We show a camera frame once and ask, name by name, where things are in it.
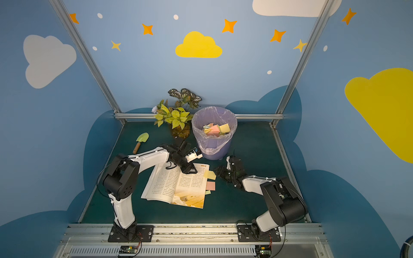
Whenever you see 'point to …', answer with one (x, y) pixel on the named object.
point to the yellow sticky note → (209, 174)
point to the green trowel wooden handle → (142, 137)
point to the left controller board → (128, 250)
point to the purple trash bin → (216, 148)
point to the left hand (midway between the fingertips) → (195, 166)
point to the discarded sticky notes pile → (215, 129)
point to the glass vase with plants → (179, 117)
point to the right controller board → (263, 250)
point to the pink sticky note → (211, 186)
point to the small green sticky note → (207, 192)
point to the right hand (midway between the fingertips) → (217, 169)
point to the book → (172, 186)
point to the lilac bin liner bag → (213, 127)
